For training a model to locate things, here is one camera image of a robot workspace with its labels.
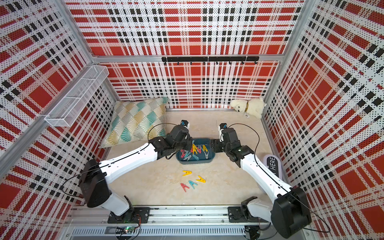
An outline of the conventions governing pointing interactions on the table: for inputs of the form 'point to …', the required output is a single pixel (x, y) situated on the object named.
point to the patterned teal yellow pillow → (136, 120)
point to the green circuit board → (129, 230)
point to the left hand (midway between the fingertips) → (192, 140)
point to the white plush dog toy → (254, 107)
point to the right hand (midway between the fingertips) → (217, 141)
